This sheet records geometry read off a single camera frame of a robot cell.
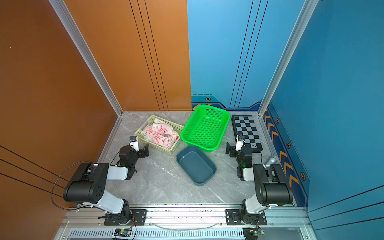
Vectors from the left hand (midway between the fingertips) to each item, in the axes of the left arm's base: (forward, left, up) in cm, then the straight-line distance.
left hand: (141, 142), depth 95 cm
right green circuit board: (-46, -63, -8) cm, 78 cm away
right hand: (0, -60, +1) cm, 60 cm away
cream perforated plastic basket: (+14, -21, -1) cm, 25 cm away
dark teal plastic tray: (-13, -36, -8) cm, 39 cm away
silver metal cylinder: (-10, -81, -3) cm, 82 cm away
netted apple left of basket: (+10, -2, -1) cm, 10 cm away
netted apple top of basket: (+9, -13, +5) cm, 16 cm away
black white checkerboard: (+18, -71, -4) cm, 73 cm away
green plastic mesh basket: (+17, -41, -6) cm, 45 cm away
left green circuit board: (-46, 0, -9) cm, 47 cm away
